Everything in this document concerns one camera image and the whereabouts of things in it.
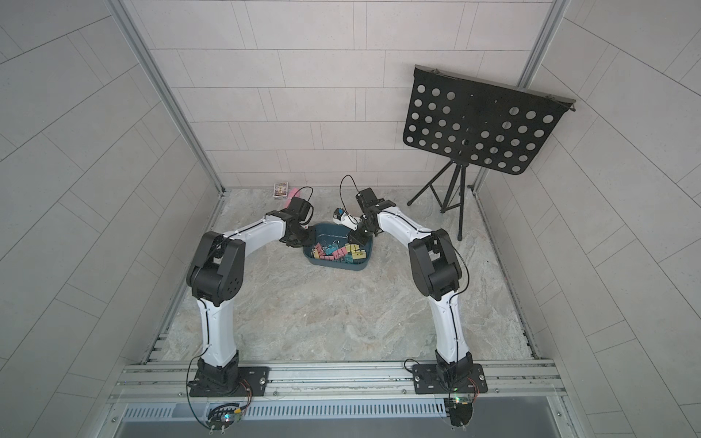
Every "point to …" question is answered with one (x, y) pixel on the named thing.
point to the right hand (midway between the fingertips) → (353, 235)
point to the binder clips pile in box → (349, 253)
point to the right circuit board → (459, 410)
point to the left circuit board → (222, 417)
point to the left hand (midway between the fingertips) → (316, 237)
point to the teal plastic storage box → (329, 234)
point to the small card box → (280, 189)
